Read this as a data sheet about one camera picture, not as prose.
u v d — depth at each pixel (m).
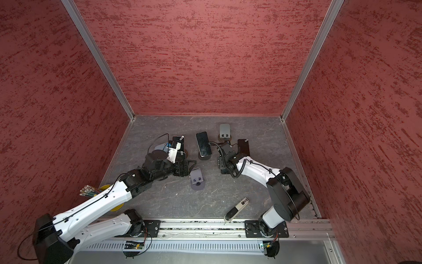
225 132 1.03
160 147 1.00
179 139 0.92
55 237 0.38
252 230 0.74
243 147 1.07
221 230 0.76
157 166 0.58
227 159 0.69
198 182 0.83
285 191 0.44
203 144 0.95
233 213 0.74
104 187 0.76
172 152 0.67
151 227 0.75
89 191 0.69
